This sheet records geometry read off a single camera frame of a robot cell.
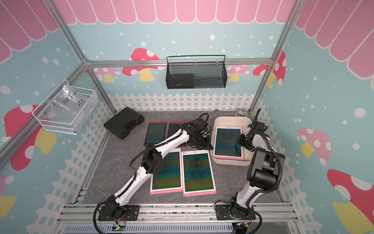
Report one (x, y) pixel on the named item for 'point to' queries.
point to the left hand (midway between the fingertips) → (213, 150)
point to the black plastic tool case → (120, 125)
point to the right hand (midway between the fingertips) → (239, 141)
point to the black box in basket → (180, 81)
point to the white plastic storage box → (246, 122)
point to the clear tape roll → (242, 112)
